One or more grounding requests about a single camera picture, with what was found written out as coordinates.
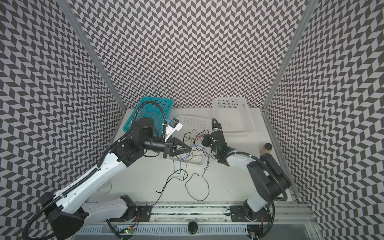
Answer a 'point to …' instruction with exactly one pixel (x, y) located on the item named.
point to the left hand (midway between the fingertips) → (187, 151)
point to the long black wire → (185, 183)
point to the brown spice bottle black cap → (267, 148)
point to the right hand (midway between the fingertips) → (205, 134)
